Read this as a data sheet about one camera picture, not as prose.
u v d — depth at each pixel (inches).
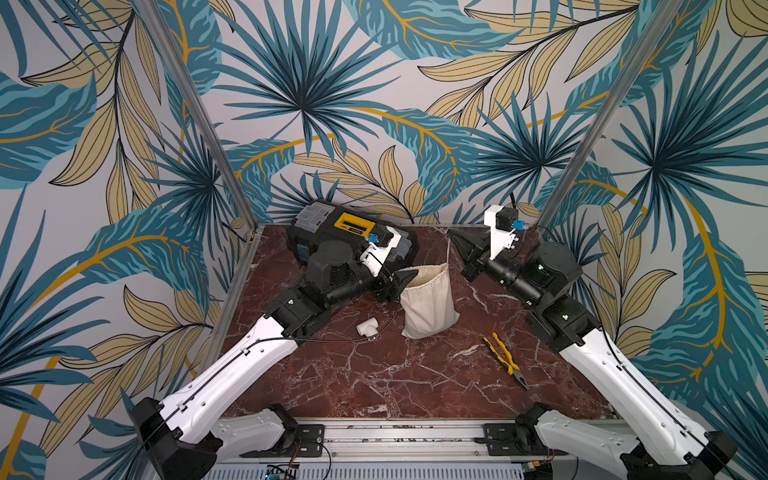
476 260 20.4
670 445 14.9
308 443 28.8
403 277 22.0
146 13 26.3
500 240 19.8
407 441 29.5
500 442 28.7
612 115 33.7
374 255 20.1
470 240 21.7
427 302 27.9
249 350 16.8
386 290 21.5
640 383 16.3
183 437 14.5
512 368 33.2
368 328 35.4
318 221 38.0
